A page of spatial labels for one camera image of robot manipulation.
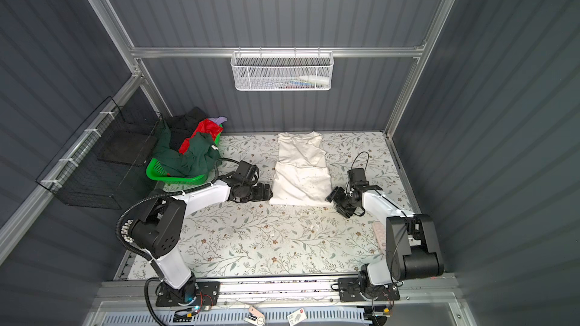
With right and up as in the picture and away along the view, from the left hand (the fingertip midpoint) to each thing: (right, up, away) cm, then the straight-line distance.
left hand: (265, 195), depth 94 cm
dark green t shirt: (-28, +15, 0) cm, 31 cm away
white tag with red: (+13, -33, -25) cm, 44 cm away
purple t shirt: (-26, +34, +18) cm, 46 cm away
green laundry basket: (-49, +9, +5) cm, 50 cm away
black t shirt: (-43, +31, +14) cm, 54 cm away
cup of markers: (-42, -7, -23) cm, 48 cm away
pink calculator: (+45, -12, -9) cm, 47 cm away
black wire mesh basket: (-50, +15, -21) cm, 56 cm away
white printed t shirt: (+15, +7, +8) cm, 19 cm away
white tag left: (0, -33, -26) cm, 42 cm away
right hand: (+28, -3, -3) cm, 28 cm away
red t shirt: (-32, +31, +14) cm, 47 cm away
